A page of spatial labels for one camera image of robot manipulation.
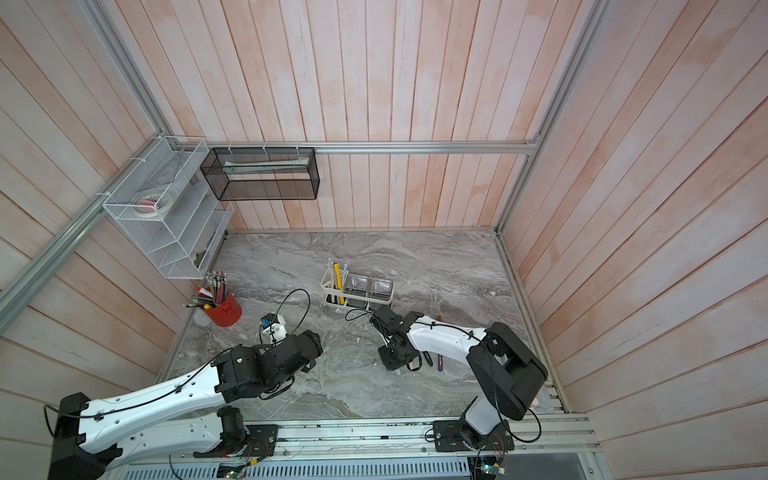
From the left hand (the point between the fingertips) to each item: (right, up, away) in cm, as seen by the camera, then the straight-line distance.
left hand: (310, 349), depth 76 cm
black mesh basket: (-23, +54, +28) cm, 65 cm away
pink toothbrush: (+8, +18, +13) cm, 24 cm away
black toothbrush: (+32, -6, +10) cm, 35 cm away
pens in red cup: (-35, +11, +14) cm, 39 cm away
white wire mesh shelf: (-35, +28, +2) cm, 44 cm away
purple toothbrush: (+36, -7, +10) cm, 38 cm away
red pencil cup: (-28, +7, +12) cm, 32 cm away
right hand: (+22, -7, +12) cm, 26 cm away
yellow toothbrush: (+6, +16, +15) cm, 23 cm away
